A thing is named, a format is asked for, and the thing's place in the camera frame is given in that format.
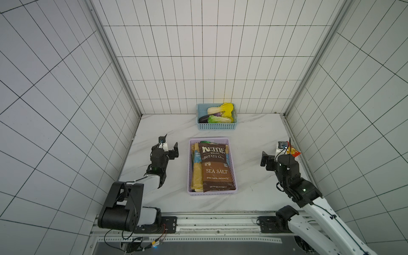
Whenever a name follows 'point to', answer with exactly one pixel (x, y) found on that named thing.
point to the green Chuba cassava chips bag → (204, 142)
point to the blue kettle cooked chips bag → (196, 184)
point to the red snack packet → (291, 150)
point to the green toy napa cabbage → (215, 119)
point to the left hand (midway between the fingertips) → (167, 145)
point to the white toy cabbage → (213, 110)
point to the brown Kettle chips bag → (217, 175)
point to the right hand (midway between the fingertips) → (266, 152)
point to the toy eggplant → (203, 119)
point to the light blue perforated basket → (202, 110)
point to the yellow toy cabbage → (228, 108)
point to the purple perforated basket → (223, 140)
